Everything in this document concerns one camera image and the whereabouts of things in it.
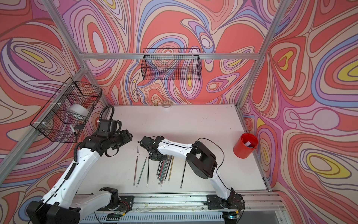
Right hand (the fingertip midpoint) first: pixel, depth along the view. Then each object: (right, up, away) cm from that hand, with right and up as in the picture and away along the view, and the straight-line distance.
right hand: (158, 160), depth 87 cm
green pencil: (-10, -6, -3) cm, 12 cm away
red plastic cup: (+55, +10, -1) cm, 56 cm away
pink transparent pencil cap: (-15, +6, +6) cm, 17 cm away
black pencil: (+16, -7, -4) cm, 18 cm away
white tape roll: (-41, +32, -13) cm, 54 cm away
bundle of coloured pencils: (+4, -5, -3) cm, 7 cm away
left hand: (-14, +17, -10) cm, 24 cm away
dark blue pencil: (-6, -7, -3) cm, 10 cm away
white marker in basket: (-44, +21, -14) cm, 51 cm away
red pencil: (-14, -5, -3) cm, 15 cm away
